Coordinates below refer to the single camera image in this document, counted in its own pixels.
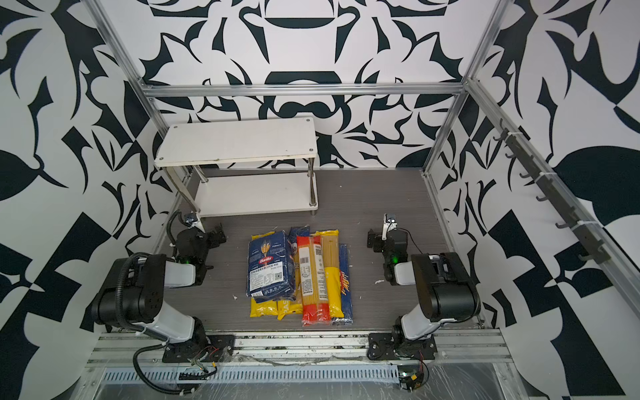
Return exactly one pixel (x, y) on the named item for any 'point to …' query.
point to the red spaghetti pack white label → (314, 303)
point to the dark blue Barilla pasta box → (271, 267)
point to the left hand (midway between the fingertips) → (204, 223)
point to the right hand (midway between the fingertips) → (384, 226)
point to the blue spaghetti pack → (345, 287)
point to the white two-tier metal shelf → (247, 167)
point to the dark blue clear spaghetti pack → (294, 232)
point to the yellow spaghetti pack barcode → (257, 308)
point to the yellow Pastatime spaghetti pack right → (331, 240)
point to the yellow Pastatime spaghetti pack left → (280, 307)
